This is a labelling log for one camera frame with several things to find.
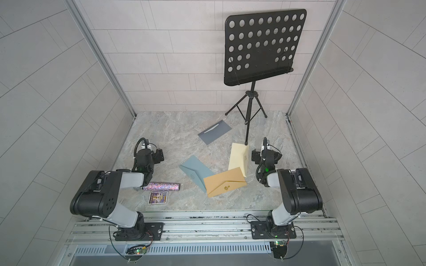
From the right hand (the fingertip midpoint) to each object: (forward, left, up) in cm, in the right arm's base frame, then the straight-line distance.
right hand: (263, 147), depth 95 cm
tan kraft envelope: (-19, +24, 0) cm, 31 cm away
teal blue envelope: (-11, +39, -2) cm, 40 cm away
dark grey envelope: (+17, +29, -3) cm, 33 cm away
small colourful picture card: (-24, +57, 0) cm, 62 cm away
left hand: (+3, +63, +3) cm, 64 cm away
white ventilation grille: (-44, +47, -3) cm, 64 cm away
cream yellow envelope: (-4, +15, -3) cm, 15 cm away
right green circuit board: (-47, +3, -5) cm, 47 cm away
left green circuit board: (-45, +62, -1) cm, 76 cm away
